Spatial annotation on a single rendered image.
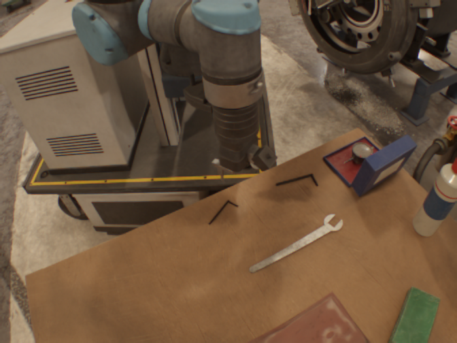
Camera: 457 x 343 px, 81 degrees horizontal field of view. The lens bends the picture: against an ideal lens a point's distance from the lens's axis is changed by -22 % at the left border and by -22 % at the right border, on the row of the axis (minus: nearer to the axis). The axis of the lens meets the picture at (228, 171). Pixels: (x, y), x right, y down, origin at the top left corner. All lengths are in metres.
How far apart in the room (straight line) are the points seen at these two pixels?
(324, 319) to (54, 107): 0.89
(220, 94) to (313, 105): 1.37
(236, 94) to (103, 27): 0.27
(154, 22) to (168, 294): 0.50
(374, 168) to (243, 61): 0.38
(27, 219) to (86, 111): 0.84
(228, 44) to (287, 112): 1.34
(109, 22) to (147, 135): 0.69
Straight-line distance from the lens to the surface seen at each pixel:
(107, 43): 0.59
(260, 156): 0.56
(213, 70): 0.46
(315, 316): 0.62
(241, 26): 0.43
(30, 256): 1.54
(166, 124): 1.08
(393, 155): 0.75
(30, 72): 0.98
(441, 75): 1.95
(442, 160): 1.27
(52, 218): 1.59
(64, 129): 1.06
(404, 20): 1.41
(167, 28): 0.50
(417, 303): 0.68
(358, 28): 1.74
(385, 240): 0.74
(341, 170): 0.83
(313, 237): 0.70
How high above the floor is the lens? 1.07
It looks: 48 degrees down
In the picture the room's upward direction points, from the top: 7 degrees counter-clockwise
